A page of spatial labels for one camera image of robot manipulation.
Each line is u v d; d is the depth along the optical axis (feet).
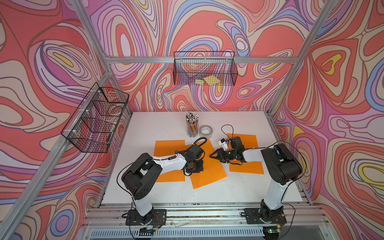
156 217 2.36
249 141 3.33
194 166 2.39
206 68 3.14
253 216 2.40
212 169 2.98
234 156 2.55
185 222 2.41
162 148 3.14
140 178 1.52
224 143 3.00
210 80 2.98
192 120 3.02
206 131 3.52
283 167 1.74
